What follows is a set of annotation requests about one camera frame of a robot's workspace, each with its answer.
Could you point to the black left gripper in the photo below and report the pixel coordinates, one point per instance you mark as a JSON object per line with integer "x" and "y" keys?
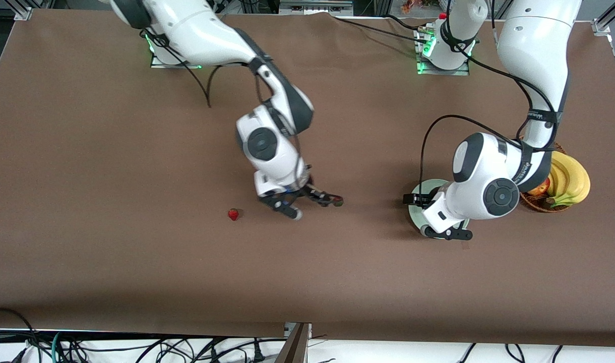
{"x": 421, "y": 199}

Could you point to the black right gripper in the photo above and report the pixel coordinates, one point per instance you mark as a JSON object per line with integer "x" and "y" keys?
{"x": 310, "y": 190}

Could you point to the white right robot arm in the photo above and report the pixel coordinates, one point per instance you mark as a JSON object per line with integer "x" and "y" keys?
{"x": 196, "y": 35}

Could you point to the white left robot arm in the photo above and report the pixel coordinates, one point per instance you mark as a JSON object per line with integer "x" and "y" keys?
{"x": 534, "y": 50}

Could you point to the pale green round plate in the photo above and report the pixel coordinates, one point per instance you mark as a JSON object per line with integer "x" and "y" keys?
{"x": 414, "y": 214}

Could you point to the brown wicker basket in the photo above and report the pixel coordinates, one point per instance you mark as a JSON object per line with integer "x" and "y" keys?
{"x": 532, "y": 201}

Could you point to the red apple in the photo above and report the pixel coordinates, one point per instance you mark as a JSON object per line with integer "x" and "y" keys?
{"x": 542, "y": 189}

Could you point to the yellow banana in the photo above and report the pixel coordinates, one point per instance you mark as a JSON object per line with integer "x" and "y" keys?
{"x": 559, "y": 181}
{"x": 579, "y": 181}

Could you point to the grey background device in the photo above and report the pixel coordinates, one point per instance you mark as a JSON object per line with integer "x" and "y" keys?
{"x": 315, "y": 6}

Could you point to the colourful background objects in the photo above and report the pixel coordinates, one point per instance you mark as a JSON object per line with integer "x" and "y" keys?
{"x": 418, "y": 6}

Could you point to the brown table cover sheet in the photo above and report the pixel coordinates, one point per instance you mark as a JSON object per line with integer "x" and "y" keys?
{"x": 136, "y": 277}

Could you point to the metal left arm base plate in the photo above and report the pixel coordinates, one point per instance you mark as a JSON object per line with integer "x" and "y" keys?
{"x": 441, "y": 72}

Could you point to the small metal bracket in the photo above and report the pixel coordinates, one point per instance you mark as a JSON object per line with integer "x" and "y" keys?
{"x": 289, "y": 330}

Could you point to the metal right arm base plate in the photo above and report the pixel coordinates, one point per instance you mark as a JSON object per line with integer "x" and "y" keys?
{"x": 159, "y": 64}

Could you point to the aluminium frame corner profile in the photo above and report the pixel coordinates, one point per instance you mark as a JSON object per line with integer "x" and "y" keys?
{"x": 607, "y": 22}
{"x": 24, "y": 13}

